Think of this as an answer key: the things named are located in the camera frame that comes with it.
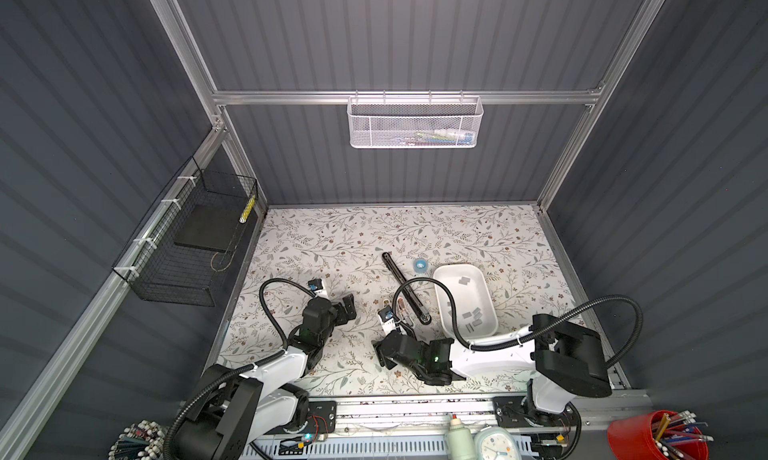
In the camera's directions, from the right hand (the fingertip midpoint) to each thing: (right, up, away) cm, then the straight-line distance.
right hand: (382, 340), depth 82 cm
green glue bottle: (+17, -16, -18) cm, 29 cm away
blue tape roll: (+13, +19, +21) cm, 30 cm away
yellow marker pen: (-37, +36, 0) cm, 52 cm away
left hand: (-13, +10, +8) cm, 18 cm away
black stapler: (+10, +8, +11) cm, 17 cm away
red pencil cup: (+58, -12, -21) cm, 63 cm away
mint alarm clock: (+27, -19, -13) cm, 35 cm away
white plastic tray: (+28, +5, +10) cm, 30 cm away
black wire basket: (-49, +25, -10) cm, 55 cm away
